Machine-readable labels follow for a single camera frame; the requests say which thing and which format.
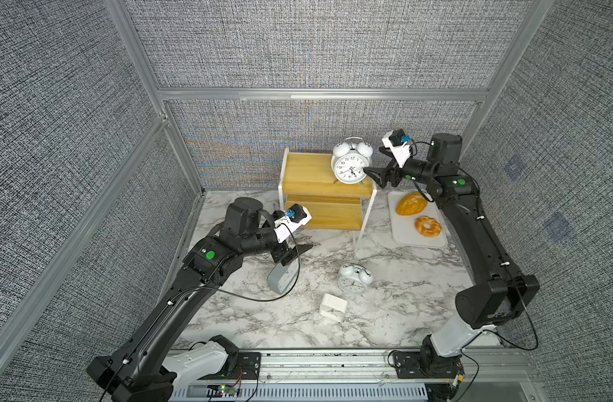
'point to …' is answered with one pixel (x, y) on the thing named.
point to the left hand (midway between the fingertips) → (306, 229)
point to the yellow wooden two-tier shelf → (307, 180)
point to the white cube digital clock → (333, 307)
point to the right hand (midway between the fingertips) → (377, 149)
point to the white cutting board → (404, 227)
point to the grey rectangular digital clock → (281, 276)
